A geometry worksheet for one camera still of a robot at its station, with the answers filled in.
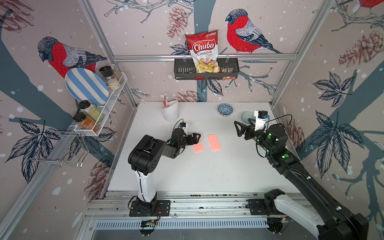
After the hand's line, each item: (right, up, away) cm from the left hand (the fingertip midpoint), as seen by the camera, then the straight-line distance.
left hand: (198, 133), depth 97 cm
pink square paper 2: (0, -9, -3) cm, 10 cm away
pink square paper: (+11, -7, +2) cm, 13 cm away
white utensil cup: (-18, +14, +5) cm, 24 cm away
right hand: (+22, +10, -24) cm, 34 cm away
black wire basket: (-9, +42, -2) cm, 43 cm away
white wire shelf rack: (-45, +17, -26) cm, 55 cm away
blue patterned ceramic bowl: (+22, +16, +17) cm, 32 cm away
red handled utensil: (-25, +21, +10) cm, 34 cm away
